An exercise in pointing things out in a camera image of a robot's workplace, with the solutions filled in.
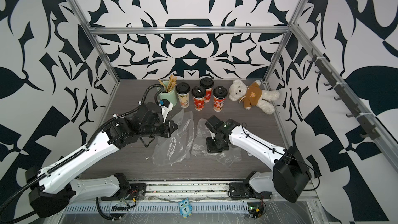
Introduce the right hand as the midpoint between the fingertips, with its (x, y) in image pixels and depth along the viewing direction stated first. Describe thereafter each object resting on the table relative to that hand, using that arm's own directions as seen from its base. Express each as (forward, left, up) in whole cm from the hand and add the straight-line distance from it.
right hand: (209, 148), depth 80 cm
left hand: (+5, +15, +18) cm, 24 cm away
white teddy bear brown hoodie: (+35, -30, 0) cm, 46 cm away
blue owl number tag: (-25, +11, -5) cm, 28 cm away
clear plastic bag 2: (-4, -11, -3) cm, 12 cm away
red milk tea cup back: (+36, 0, +10) cm, 38 cm away
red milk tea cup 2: (+29, -7, +9) cm, 31 cm away
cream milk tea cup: (+31, +14, +10) cm, 36 cm away
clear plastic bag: (-5, +18, +12) cm, 23 cm away
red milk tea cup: (+29, +5, +9) cm, 31 cm away
